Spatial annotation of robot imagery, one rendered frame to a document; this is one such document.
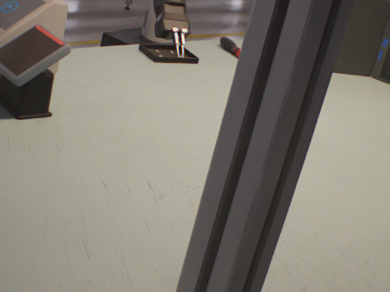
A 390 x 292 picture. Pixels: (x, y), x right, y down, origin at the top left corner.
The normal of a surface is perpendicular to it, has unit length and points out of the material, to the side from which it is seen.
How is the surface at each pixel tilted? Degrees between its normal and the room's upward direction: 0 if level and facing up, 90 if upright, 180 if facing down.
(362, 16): 90
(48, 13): 90
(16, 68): 32
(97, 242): 0
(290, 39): 90
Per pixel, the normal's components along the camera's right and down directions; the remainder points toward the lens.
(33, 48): -0.19, -0.70
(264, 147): -0.69, 0.13
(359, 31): 0.36, 0.44
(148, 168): 0.23, -0.89
